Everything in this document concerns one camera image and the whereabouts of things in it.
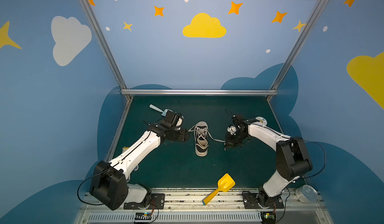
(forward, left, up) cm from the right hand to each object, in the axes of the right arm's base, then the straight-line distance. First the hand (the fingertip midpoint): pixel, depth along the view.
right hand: (225, 144), depth 89 cm
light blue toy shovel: (+29, +44, -6) cm, 53 cm away
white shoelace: (+7, +14, +1) cm, 15 cm away
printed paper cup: (+19, -25, +2) cm, 32 cm away
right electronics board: (-34, -20, -9) cm, 41 cm away
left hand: (0, +25, +10) cm, 27 cm away
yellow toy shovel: (-21, +1, -6) cm, 22 cm away
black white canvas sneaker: (-5, +15, -1) cm, 16 cm away
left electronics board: (-37, +43, -8) cm, 57 cm away
